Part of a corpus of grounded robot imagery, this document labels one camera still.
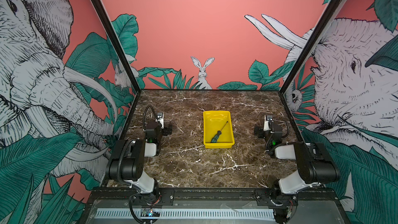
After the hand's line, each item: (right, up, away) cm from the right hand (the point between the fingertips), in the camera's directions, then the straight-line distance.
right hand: (262, 121), depth 95 cm
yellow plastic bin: (-30, -1, +7) cm, 31 cm away
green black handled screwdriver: (-30, -10, -3) cm, 32 cm away
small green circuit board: (-62, -40, -25) cm, 78 cm away
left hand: (-63, +2, 0) cm, 63 cm away
